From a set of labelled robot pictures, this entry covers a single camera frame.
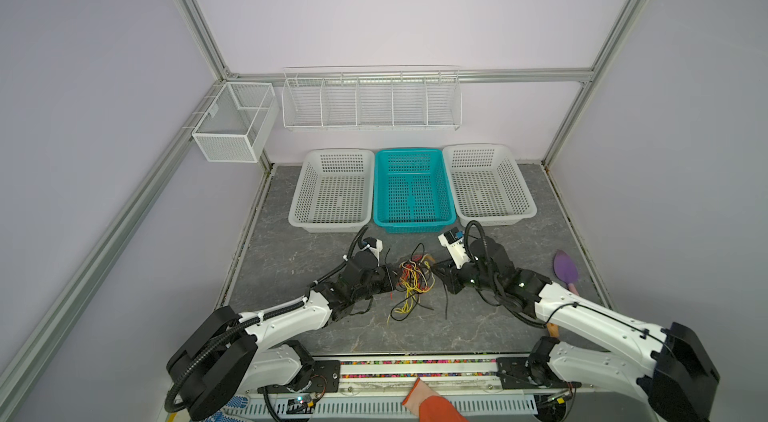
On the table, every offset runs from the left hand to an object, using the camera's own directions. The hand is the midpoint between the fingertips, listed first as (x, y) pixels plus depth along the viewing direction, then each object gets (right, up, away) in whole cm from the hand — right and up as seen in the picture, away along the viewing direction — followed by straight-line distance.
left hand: (403, 276), depth 82 cm
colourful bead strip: (+18, -22, -5) cm, 29 cm away
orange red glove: (+6, -27, -13) cm, 31 cm away
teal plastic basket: (+4, +23, +30) cm, 38 cm away
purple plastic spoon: (+51, -1, +9) cm, 52 cm away
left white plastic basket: (-25, +24, +30) cm, 46 cm away
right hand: (+8, +3, -4) cm, 9 cm away
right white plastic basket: (+34, +27, +33) cm, 54 cm away
